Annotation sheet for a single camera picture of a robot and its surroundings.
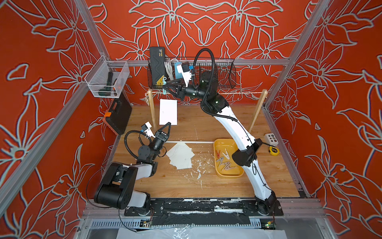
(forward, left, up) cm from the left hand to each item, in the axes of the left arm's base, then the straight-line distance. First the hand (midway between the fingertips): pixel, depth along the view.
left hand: (171, 124), depth 74 cm
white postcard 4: (-10, -5, -27) cm, 30 cm away
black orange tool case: (+15, +39, -13) cm, 44 cm away
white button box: (+10, -62, -23) cm, 67 cm away
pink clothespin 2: (-9, -32, -25) cm, 41 cm away
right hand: (+4, +3, +21) cm, 22 cm away
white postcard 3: (-7, -4, -28) cm, 29 cm away
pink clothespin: (-10, -33, -26) cm, 43 cm away
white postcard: (+6, +2, +2) cm, 7 cm away
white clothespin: (-5, -29, -25) cm, 38 cm away
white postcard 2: (-2, -4, -27) cm, 27 cm away
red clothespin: (-2, -28, -26) cm, 38 cm away
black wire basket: (+45, -31, +5) cm, 55 cm away
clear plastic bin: (+28, +43, +7) cm, 52 cm away
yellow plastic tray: (+3, -29, -21) cm, 36 cm away
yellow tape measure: (+3, -62, -25) cm, 67 cm away
